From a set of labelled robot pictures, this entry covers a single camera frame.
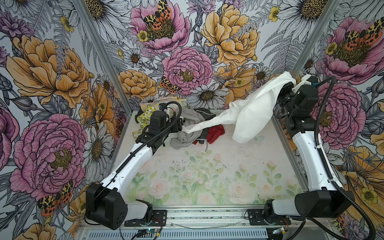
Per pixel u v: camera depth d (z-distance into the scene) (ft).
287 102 1.89
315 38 2.68
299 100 1.65
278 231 2.34
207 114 3.45
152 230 2.32
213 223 2.42
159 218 2.40
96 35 2.65
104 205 1.29
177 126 2.32
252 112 2.35
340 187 1.30
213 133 3.45
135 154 1.64
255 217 2.43
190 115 3.17
